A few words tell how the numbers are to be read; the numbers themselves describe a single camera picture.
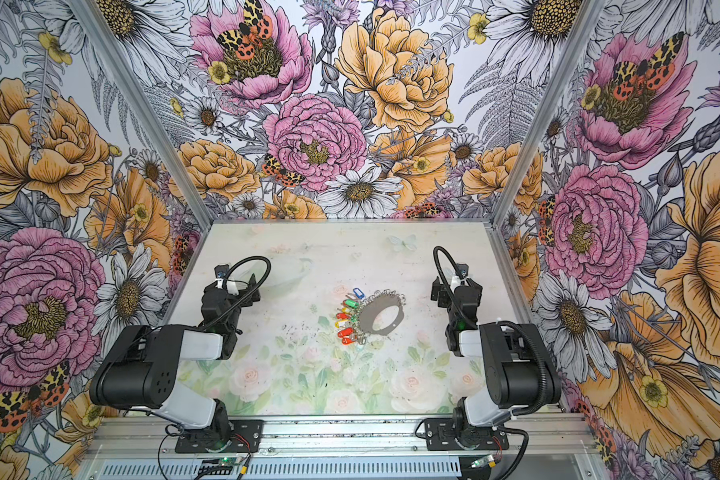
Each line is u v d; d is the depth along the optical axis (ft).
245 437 2.41
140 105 2.86
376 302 3.26
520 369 1.50
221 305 2.36
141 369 1.54
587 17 2.36
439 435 2.43
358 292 3.35
